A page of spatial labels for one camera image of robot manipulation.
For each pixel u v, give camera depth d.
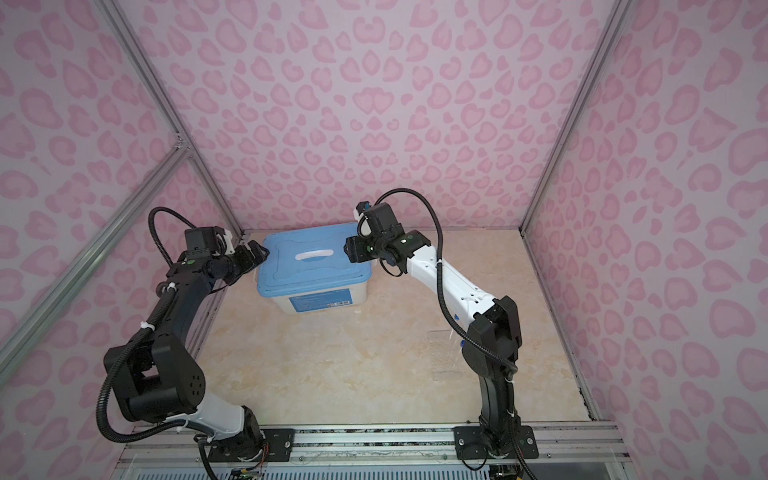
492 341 0.47
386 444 0.75
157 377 0.44
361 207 0.73
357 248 0.72
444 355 0.89
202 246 0.65
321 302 0.93
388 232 0.63
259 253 0.80
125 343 0.45
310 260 0.89
